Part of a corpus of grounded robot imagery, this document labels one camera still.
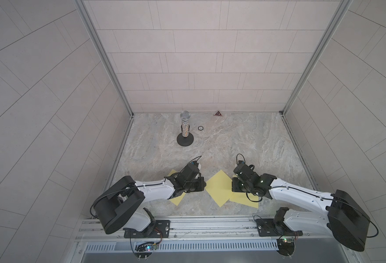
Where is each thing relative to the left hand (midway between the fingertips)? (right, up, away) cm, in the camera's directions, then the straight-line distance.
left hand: (209, 185), depth 84 cm
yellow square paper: (+5, -1, 0) cm, 5 cm away
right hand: (+11, 0, -1) cm, 11 cm away
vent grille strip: (-23, -18, -19) cm, 35 cm away
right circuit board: (+32, -20, -15) cm, 41 cm away
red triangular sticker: (+8, +40, +32) cm, 52 cm away
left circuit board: (-27, -19, -19) cm, 38 cm away
